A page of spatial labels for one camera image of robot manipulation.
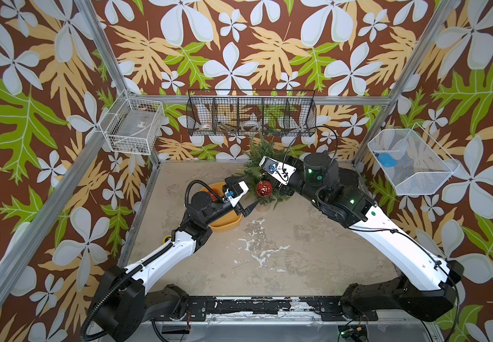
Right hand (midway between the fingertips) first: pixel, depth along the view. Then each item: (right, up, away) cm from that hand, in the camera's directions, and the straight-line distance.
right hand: (275, 160), depth 64 cm
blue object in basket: (+48, +2, +20) cm, 52 cm away
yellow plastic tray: (-16, -24, +28) cm, 40 cm away
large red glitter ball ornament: (-3, -9, +3) cm, 10 cm away
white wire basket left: (-56, +17, +22) cm, 63 cm away
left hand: (-7, -7, +6) cm, 11 cm away
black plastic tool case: (+45, -4, +46) cm, 65 cm away
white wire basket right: (+57, 0, +17) cm, 59 cm away
